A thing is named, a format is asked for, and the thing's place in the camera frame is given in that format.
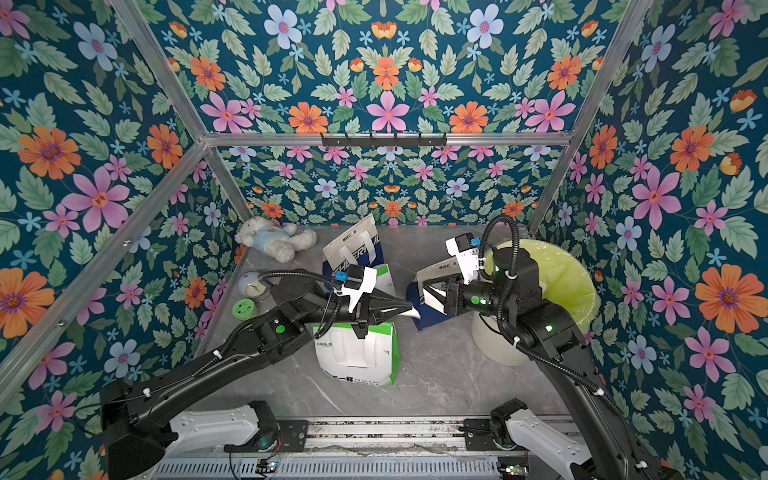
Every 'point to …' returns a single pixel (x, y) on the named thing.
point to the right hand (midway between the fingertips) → (431, 277)
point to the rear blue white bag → (361, 245)
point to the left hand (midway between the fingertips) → (408, 309)
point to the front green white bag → (374, 359)
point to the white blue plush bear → (279, 240)
